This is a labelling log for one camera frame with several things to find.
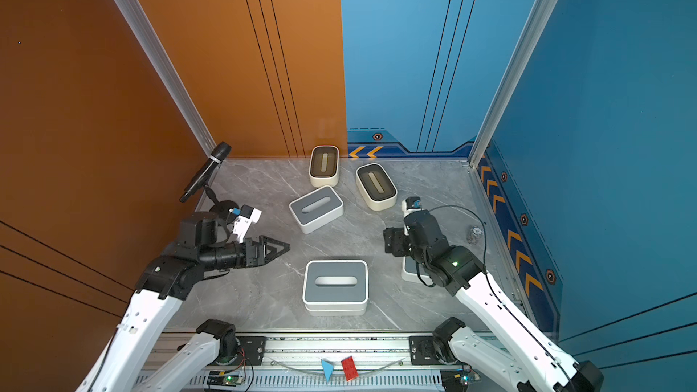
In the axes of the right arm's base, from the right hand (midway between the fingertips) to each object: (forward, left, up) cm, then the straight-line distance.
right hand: (395, 232), depth 75 cm
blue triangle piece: (-29, +18, -20) cm, 40 cm away
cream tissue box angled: (+28, +4, -13) cm, 31 cm away
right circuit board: (-32, -15, -21) cm, 41 cm away
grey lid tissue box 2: (+19, +26, -16) cm, 36 cm away
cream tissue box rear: (+38, +25, -12) cm, 47 cm away
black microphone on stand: (+20, +62, -16) cm, 67 cm away
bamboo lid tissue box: (-16, +17, -18) cm, 30 cm away
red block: (-30, +13, -19) cm, 37 cm away
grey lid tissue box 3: (-5, -6, -15) cm, 17 cm away
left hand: (-7, +29, +4) cm, 30 cm away
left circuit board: (-32, +45, -21) cm, 59 cm away
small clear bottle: (+8, -29, -15) cm, 34 cm away
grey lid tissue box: (-10, +17, -12) cm, 23 cm away
